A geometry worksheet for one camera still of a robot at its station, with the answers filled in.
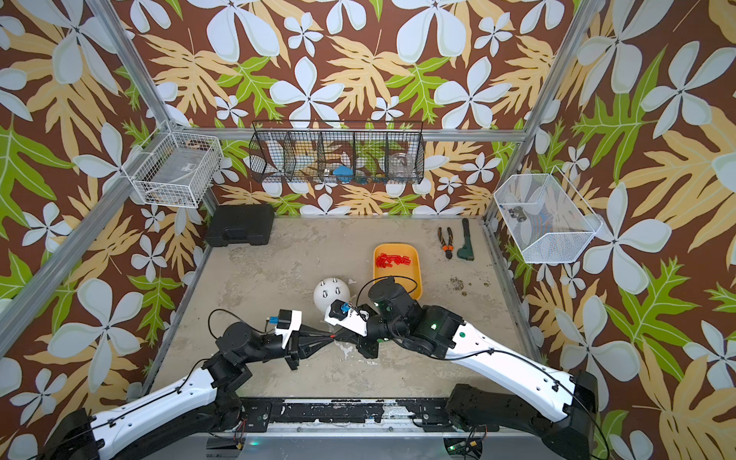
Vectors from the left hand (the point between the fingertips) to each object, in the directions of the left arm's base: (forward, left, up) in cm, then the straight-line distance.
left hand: (332, 334), depth 65 cm
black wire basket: (+63, +1, +6) cm, 63 cm away
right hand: (0, -1, 0) cm, 1 cm away
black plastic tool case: (+56, +46, -23) cm, 76 cm away
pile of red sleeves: (+37, -14, -23) cm, 45 cm away
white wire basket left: (+46, +50, +11) cm, 69 cm away
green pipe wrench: (+41, -46, -23) cm, 66 cm away
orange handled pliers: (+44, -40, -24) cm, 64 cm away
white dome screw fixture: (+19, +4, -12) cm, 22 cm away
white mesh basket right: (+34, -61, +2) cm, 70 cm away
